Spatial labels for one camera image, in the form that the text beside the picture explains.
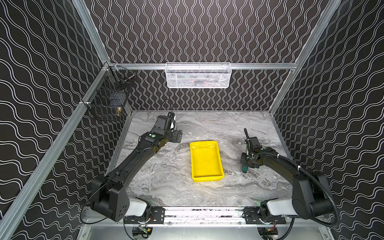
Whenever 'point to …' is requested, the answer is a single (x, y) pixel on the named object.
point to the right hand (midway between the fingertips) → (246, 162)
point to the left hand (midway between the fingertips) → (177, 131)
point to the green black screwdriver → (244, 168)
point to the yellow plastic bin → (206, 161)
